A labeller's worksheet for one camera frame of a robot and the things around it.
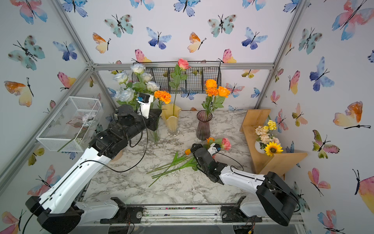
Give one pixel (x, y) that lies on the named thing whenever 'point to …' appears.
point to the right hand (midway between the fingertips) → (194, 147)
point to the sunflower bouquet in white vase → (266, 143)
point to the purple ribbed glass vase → (203, 130)
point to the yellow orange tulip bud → (187, 151)
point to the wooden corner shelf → (276, 163)
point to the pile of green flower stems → (182, 162)
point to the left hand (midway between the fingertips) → (162, 109)
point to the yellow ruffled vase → (172, 121)
